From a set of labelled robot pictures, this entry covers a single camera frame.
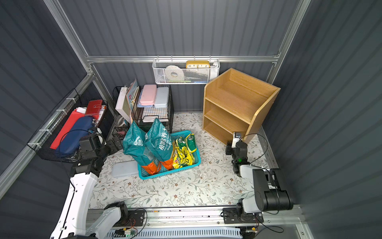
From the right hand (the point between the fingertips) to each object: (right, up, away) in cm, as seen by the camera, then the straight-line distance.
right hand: (235, 144), depth 93 cm
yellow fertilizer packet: (-34, 0, -7) cm, 35 cm away
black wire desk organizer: (-60, +19, -2) cm, 63 cm away
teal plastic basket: (-54, -16, -11) cm, 57 cm away
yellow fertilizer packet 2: (-28, +2, -4) cm, 28 cm away
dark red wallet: (-80, +21, -14) cm, 84 cm away
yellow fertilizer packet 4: (-30, -7, -9) cm, 32 cm away
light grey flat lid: (-68, -14, -5) cm, 69 cm away
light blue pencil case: (-48, +31, +6) cm, 57 cm away
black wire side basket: (-90, +5, -32) cm, 95 cm away
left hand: (-69, +4, -18) cm, 72 cm away
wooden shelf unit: (-2, +25, -11) cm, 27 cm away
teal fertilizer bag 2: (-45, +4, -15) cm, 47 cm away
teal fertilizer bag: (-56, +1, -19) cm, 59 cm away
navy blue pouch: (-81, +4, -28) cm, 86 cm away
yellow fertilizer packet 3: (-34, -7, -11) cm, 37 cm away
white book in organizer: (-70, +24, -4) cm, 74 cm away
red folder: (-89, +11, -21) cm, 92 cm away
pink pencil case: (-56, +32, +3) cm, 65 cm away
